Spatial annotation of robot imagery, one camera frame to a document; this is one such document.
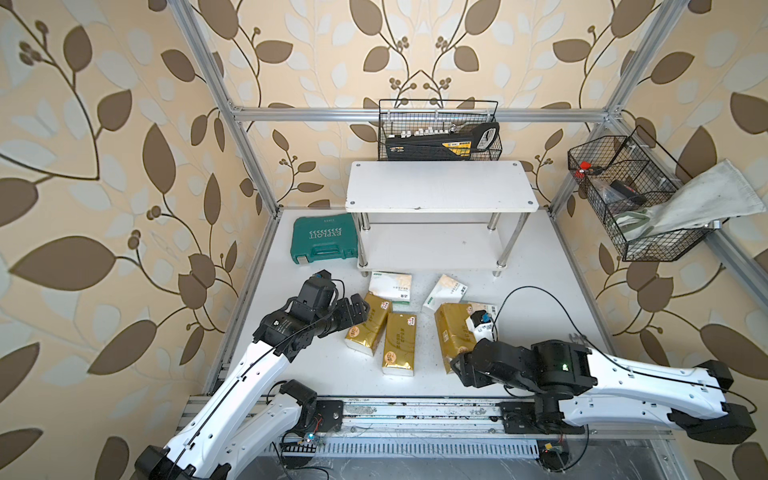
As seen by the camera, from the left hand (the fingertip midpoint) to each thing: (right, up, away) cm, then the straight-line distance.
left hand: (357, 310), depth 75 cm
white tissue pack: (+9, +3, +18) cm, 21 cm away
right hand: (+25, -11, -5) cm, 28 cm away
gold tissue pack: (+2, -9, +7) cm, 11 cm away
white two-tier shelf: (+28, +28, +49) cm, 63 cm away
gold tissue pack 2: (+11, -12, +4) cm, 17 cm away
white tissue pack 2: (+25, +2, +17) cm, 31 cm away
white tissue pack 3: (+38, -3, +13) cm, 41 cm away
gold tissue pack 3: (+24, -4, -4) cm, 24 cm away
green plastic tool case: (-17, +19, +31) cm, 40 cm away
